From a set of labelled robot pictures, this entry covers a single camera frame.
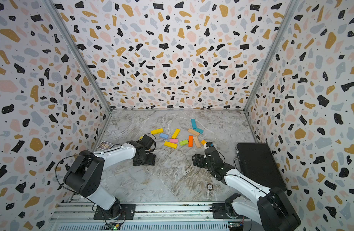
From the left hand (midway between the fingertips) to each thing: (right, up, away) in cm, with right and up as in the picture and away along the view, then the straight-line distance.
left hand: (150, 161), depth 91 cm
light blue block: (+7, +15, +13) cm, 21 cm away
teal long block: (+29, +25, +23) cm, 44 cm away
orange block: (+26, +12, +11) cm, 31 cm away
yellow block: (+1, +18, +15) cm, 24 cm away
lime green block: (+21, +11, +9) cm, 26 cm away
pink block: (+14, +12, +11) cm, 21 cm away
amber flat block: (+35, +11, +10) cm, 38 cm away
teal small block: (+34, +18, +17) cm, 42 cm away
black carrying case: (+65, +1, -4) cm, 65 cm away
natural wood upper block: (+28, +18, +16) cm, 37 cm away
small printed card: (-32, +9, +6) cm, 34 cm away
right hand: (+29, +4, -5) cm, 30 cm away
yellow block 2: (-10, +14, +12) cm, 21 cm away
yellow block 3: (+12, +9, +9) cm, 17 cm away
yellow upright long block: (+15, +17, +15) cm, 27 cm away
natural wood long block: (+30, +11, +9) cm, 34 cm away
